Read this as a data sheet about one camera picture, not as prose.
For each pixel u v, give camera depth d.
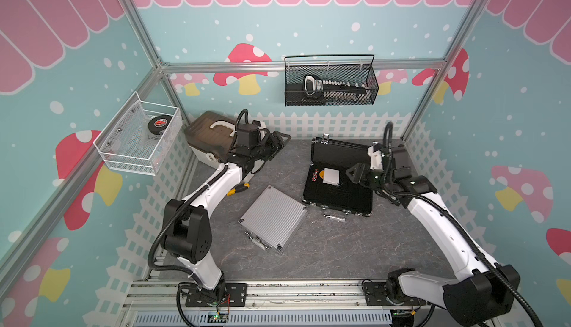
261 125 0.80
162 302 0.74
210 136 0.94
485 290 0.38
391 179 0.57
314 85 0.89
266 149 0.75
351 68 0.91
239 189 1.00
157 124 0.79
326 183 1.00
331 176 1.00
